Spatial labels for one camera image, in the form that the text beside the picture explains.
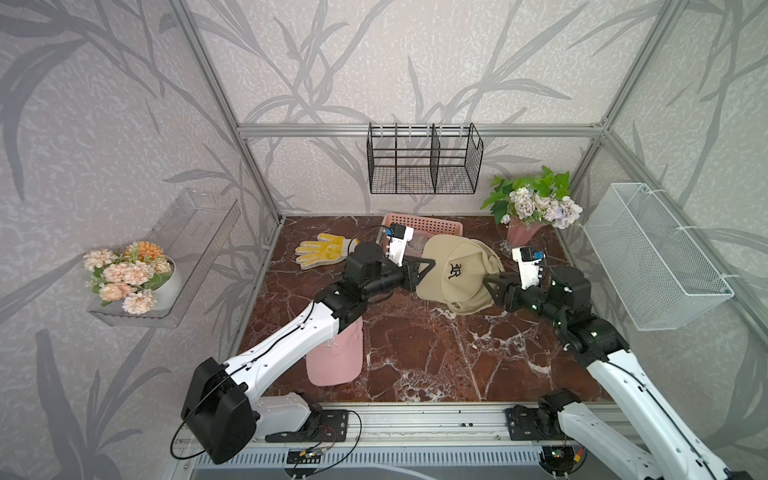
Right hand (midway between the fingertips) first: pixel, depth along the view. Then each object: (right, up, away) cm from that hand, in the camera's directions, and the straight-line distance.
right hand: (492, 276), depth 73 cm
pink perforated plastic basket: (-15, +13, +40) cm, 44 cm away
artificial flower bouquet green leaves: (+17, +20, +12) cm, 29 cm away
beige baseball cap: (-8, -1, +2) cm, 9 cm away
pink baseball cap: (-40, -25, +11) cm, 49 cm away
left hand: (-15, +3, -4) cm, 15 cm away
